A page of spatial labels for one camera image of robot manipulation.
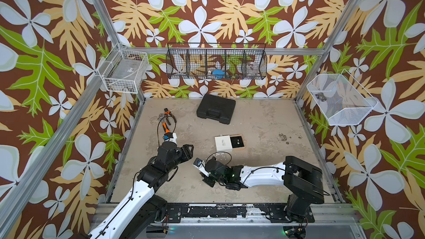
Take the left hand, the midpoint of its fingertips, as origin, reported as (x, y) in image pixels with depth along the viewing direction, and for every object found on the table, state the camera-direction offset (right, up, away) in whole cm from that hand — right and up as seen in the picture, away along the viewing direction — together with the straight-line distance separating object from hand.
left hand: (190, 146), depth 79 cm
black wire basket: (+13, +48, +20) cm, 54 cm away
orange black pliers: (-21, +16, +32) cm, 42 cm away
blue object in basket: (+14, +39, +15) cm, 44 cm away
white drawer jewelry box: (+20, -1, +15) cm, 24 cm away
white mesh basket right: (+75, +23, +3) cm, 79 cm away
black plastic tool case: (+14, +20, +28) cm, 37 cm away
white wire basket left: (-36, +38, +6) cm, 53 cm away
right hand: (+4, -13, +4) cm, 15 cm away
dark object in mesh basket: (+68, +25, +7) cm, 73 cm away
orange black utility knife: (-19, +7, +25) cm, 33 cm away
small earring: (+26, -1, +17) cm, 31 cm away
